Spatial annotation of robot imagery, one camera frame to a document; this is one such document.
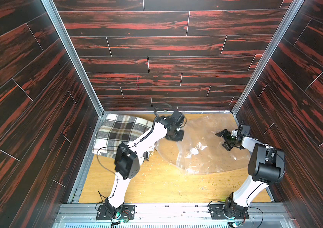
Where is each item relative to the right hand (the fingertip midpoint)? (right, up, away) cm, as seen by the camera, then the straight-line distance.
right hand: (221, 138), depth 99 cm
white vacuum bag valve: (-21, -8, -8) cm, 24 cm away
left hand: (-31, 0, -13) cm, 34 cm away
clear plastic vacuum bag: (-17, -7, -7) cm, 19 cm away
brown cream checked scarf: (-74, +7, -8) cm, 74 cm away
